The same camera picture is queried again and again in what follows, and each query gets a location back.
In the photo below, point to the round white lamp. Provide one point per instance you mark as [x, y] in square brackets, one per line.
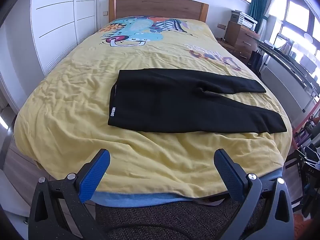
[308, 38]

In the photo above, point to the white wardrobe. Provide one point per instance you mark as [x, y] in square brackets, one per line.
[57, 25]

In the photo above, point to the wall switch plate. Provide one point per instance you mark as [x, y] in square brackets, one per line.
[221, 25]

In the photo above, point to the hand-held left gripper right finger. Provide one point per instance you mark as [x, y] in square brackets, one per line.
[230, 175]

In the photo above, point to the red rail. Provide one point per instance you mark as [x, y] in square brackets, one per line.
[303, 121]

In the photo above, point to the wooden drawer cabinet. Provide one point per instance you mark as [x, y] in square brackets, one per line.
[240, 37]

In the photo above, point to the white low cabinet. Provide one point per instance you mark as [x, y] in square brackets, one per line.
[277, 85]

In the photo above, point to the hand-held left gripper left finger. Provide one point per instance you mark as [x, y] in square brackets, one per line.
[93, 177]

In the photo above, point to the glass desk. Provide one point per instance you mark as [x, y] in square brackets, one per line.
[287, 60]

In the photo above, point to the black bag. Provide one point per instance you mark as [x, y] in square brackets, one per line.
[255, 60]

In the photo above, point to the white printer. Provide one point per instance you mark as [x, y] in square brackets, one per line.
[243, 20]

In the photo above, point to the wooden headboard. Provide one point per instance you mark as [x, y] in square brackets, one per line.
[162, 7]

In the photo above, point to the teal curtain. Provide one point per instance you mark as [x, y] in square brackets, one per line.
[260, 2]

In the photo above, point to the dark herringbone cloth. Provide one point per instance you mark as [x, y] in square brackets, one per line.
[162, 217]

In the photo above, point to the yellow printed blanket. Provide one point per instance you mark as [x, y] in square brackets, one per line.
[75, 105]

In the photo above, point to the blue bed sheet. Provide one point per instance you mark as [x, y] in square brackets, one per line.
[130, 201]

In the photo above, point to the black pants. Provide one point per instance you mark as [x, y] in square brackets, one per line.
[175, 100]

